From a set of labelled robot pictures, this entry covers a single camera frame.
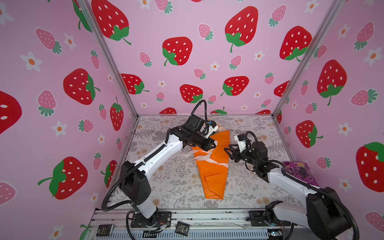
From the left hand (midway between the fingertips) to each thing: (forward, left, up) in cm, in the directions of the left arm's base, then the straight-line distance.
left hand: (215, 145), depth 76 cm
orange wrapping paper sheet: (-1, 0, -21) cm, 21 cm away
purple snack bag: (-6, -50, -16) cm, 53 cm away
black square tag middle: (-34, +16, -21) cm, 43 cm away
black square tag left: (-35, +54, -21) cm, 68 cm away
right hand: (+3, -7, -6) cm, 9 cm away
